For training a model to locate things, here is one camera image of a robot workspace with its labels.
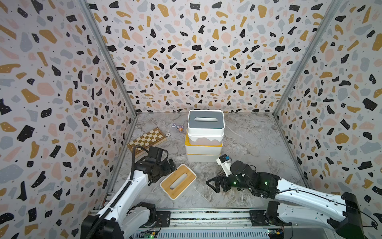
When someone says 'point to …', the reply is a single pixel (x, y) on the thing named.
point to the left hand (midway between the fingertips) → (172, 169)
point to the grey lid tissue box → (206, 123)
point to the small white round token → (168, 134)
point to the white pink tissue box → (212, 140)
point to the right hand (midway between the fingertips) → (212, 181)
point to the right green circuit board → (275, 233)
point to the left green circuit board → (149, 234)
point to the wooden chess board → (150, 139)
